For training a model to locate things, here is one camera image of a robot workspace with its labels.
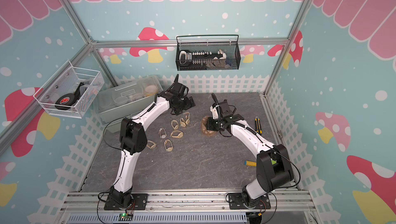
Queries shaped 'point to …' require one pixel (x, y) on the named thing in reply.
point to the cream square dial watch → (188, 120)
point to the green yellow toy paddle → (249, 163)
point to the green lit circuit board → (124, 217)
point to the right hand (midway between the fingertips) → (206, 124)
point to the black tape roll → (65, 101)
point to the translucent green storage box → (124, 99)
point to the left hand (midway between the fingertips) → (190, 108)
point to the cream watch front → (163, 136)
